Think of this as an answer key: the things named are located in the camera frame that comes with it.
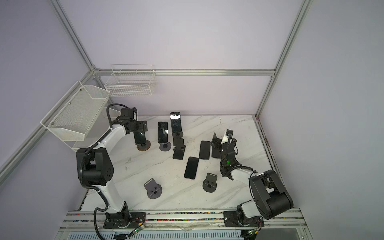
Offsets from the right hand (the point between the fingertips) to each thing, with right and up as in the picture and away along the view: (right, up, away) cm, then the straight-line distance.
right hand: (221, 133), depth 87 cm
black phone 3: (-18, -22, +7) cm, 29 cm away
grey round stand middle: (-37, -10, +15) cm, 41 cm away
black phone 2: (-2, -12, +11) cm, 17 cm away
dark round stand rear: (-29, -2, +20) cm, 35 cm away
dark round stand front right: (-7, -28, -7) cm, 30 cm away
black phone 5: (-29, +7, +15) cm, 33 cm away
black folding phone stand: (-26, -10, +9) cm, 29 cm away
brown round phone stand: (-51, -10, +14) cm, 54 cm away
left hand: (-52, +4, +8) cm, 53 cm away
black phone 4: (-52, -3, +8) cm, 53 cm away
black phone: (-9, -12, +14) cm, 20 cm away
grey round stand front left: (-37, -30, -9) cm, 49 cm away
